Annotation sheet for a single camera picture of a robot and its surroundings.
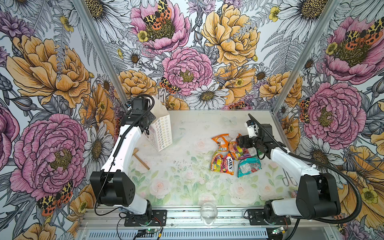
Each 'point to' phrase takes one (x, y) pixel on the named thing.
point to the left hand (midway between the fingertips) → (148, 122)
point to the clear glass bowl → (209, 212)
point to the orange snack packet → (223, 140)
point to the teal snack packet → (248, 165)
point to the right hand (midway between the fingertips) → (243, 141)
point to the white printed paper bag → (159, 134)
